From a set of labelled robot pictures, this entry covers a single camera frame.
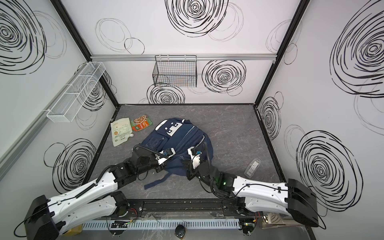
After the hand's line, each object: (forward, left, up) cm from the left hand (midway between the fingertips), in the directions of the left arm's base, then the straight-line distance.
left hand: (171, 152), depth 76 cm
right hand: (-5, -5, +1) cm, 8 cm away
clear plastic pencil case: (-1, -46, -15) cm, 48 cm away
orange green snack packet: (+30, +28, -16) cm, 44 cm away
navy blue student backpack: (+14, -2, -5) cm, 15 cm away
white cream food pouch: (+23, +41, -16) cm, 50 cm away
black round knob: (-32, -7, -5) cm, 33 cm away
